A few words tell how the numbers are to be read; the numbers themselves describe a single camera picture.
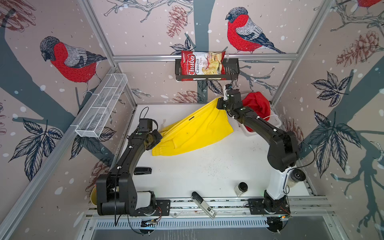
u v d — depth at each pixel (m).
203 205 0.71
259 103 0.97
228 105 0.78
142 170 0.84
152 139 0.71
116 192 0.41
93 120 0.71
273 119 0.99
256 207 0.73
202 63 0.88
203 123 0.94
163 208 0.73
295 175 0.73
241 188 0.71
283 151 0.50
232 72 0.93
